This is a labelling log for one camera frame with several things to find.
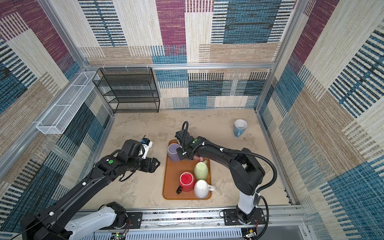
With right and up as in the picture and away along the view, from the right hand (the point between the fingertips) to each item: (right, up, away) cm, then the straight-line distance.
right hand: (183, 154), depth 88 cm
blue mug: (+37, +16, +13) cm, 42 cm away
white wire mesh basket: (-58, +20, -17) cm, 63 cm away
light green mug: (+10, -7, -9) cm, 15 cm away
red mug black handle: (+2, -11, -12) cm, 17 cm away
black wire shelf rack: (-41, +42, +23) cm, 63 cm away
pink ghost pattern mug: (+7, +3, -24) cm, 26 cm away
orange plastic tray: (-7, -10, -1) cm, 12 cm away
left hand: (-14, -1, -11) cm, 18 cm away
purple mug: (-7, +1, -1) cm, 7 cm away
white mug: (+10, -14, -15) cm, 23 cm away
